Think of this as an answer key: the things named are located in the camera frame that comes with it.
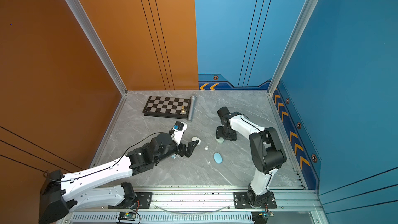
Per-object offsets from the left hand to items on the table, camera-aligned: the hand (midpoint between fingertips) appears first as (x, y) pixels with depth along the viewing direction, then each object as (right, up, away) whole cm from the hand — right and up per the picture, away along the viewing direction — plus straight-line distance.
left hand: (192, 136), depth 73 cm
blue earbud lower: (-7, -6, -10) cm, 13 cm away
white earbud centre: (+7, -10, +17) cm, 21 cm away
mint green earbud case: (+15, -6, +18) cm, 25 cm away
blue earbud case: (+13, -14, +13) cm, 23 cm away
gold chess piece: (-8, +12, +30) cm, 33 cm away
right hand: (+16, -5, +20) cm, 26 cm away
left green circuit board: (-31, -37, -1) cm, 48 cm away
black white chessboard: (-19, +13, +33) cm, 40 cm away
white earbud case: (+1, -5, +19) cm, 20 cm away
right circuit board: (+32, -37, -2) cm, 49 cm away
